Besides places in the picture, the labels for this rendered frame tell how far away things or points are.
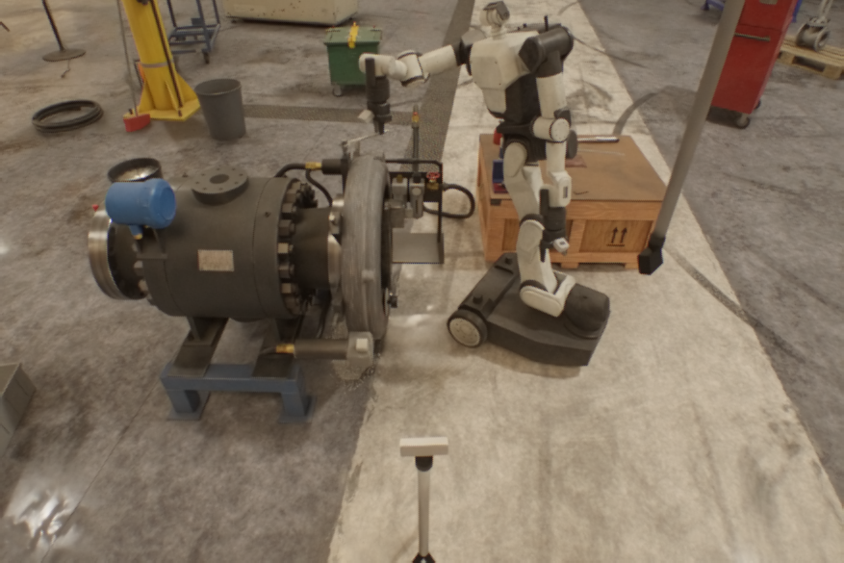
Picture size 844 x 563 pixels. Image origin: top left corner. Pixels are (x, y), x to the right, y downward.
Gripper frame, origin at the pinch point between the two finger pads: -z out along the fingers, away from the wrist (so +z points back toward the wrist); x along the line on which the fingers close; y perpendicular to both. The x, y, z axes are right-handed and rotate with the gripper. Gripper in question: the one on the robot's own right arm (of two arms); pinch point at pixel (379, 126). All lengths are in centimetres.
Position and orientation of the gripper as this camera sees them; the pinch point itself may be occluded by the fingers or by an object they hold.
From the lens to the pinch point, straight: 201.1
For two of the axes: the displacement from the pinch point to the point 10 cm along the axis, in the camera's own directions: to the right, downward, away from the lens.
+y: 7.2, -3.7, 5.9
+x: 6.9, 3.9, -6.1
